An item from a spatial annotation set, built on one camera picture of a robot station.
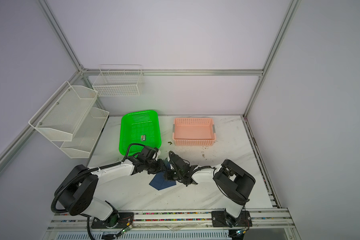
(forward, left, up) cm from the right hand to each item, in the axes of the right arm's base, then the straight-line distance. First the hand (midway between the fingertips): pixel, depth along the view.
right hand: (160, 176), depth 84 cm
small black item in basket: (+30, +17, -3) cm, 35 cm away
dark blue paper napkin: (-2, +1, -4) cm, 4 cm away
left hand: (+4, -3, +1) cm, 5 cm away
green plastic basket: (+40, +20, -3) cm, 45 cm away
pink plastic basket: (+37, -20, -4) cm, 42 cm away
